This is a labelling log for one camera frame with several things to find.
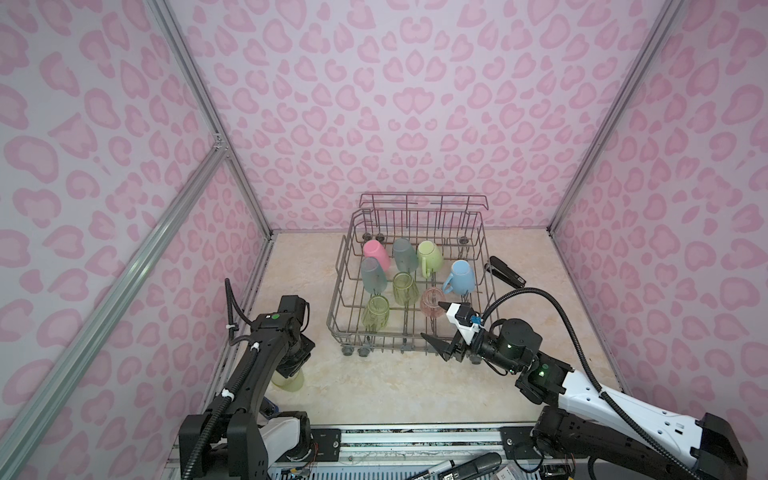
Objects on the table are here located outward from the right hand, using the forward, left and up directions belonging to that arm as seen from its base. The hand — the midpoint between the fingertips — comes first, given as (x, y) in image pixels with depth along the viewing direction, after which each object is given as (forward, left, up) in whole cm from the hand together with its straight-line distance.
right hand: (434, 317), depth 68 cm
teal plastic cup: (+22, +16, -15) cm, 31 cm away
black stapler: (+31, -27, -23) cm, 47 cm away
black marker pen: (-26, -7, -22) cm, 35 cm away
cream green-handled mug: (+28, -1, -13) cm, 31 cm away
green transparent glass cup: (+21, +6, -21) cm, 31 cm away
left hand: (-2, +34, -18) cm, 39 cm away
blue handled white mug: (+21, -11, -15) cm, 28 cm away
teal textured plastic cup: (+30, +7, -14) cm, 34 cm away
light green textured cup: (-9, +36, -20) cm, 42 cm away
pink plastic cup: (+31, +17, -12) cm, 37 cm away
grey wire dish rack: (+45, -11, -14) cm, 48 cm away
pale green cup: (+10, +15, -19) cm, 26 cm away
